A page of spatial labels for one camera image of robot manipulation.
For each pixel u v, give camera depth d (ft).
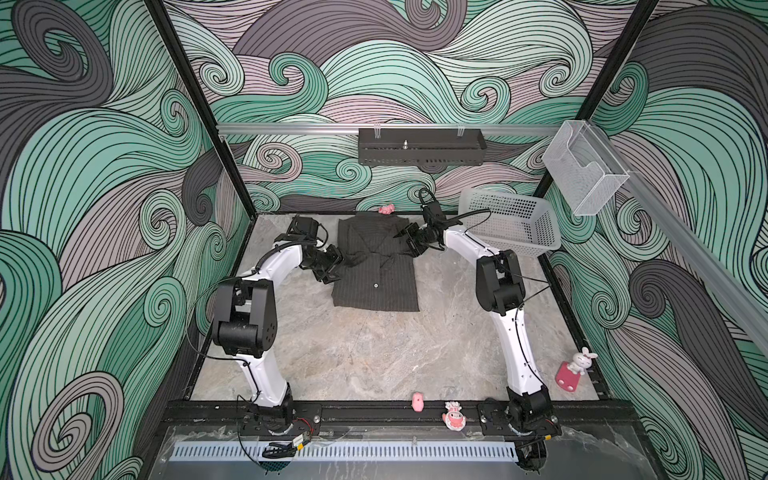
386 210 3.89
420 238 3.04
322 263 2.62
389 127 3.11
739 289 1.73
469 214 2.51
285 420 2.16
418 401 2.44
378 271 3.21
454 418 2.34
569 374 2.61
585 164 2.56
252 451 2.29
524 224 3.86
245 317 1.62
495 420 2.39
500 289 2.08
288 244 2.08
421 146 3.13
